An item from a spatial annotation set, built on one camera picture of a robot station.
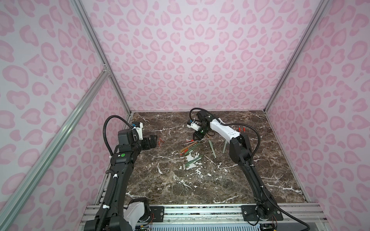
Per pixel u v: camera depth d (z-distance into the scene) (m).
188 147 0.98
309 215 0.73
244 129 1.08
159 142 1.01
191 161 0.92
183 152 0.96
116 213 0.39
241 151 0.66
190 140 1.02
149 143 0.70
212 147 0.98
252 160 0.66
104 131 0.54
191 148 0.98
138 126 0.70
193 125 0.95
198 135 0.93
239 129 1.08
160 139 1.03
